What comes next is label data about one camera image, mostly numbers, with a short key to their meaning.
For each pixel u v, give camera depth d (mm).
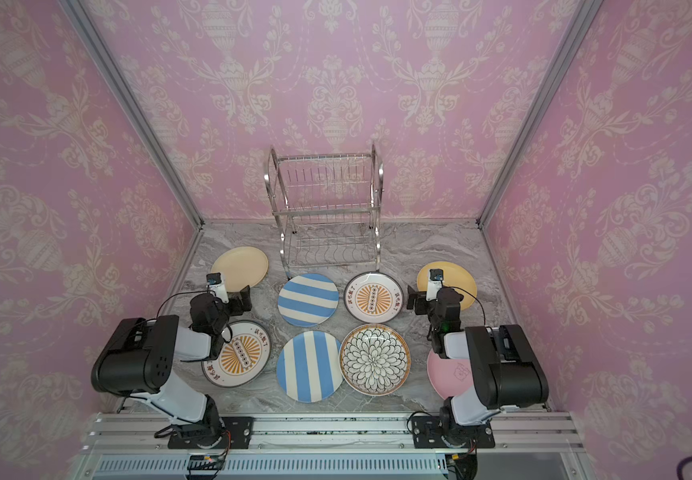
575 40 720
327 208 1090
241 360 854
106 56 764
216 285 817
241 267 1072
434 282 813
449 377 830
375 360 853
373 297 994
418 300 847
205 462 730
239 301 872
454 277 1025
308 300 989
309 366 852
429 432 733
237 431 740
